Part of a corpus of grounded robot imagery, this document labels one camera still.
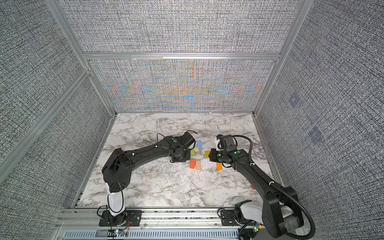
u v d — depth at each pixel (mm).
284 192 409
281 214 402
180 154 717
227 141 653
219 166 914
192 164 900
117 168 519
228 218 732
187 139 701
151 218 748
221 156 710
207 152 972
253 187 832
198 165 905
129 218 730
